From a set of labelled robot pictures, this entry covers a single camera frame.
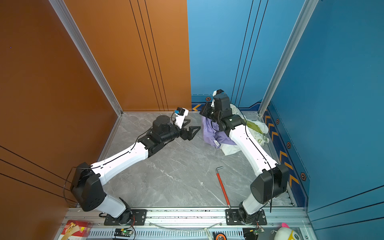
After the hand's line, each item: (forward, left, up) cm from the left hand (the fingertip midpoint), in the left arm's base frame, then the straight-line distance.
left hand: (196, 123), depth 74 cm
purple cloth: (+1, -10, -11) cm, 15 cm away
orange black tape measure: (-44, -11, -26) cm, 52 cm away
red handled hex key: (-21, -15, -29) cm, 39 cm away
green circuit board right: (-41, -29, -29) cm, 58 cm away
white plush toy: (-43, -40, -24) cm, 63 cm away
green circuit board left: (-43, +34, -31) cm, 63 cm away
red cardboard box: (-42, +54, -26) cm, 73 cm away
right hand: (+8, -2, +3) cm, 9 cm away
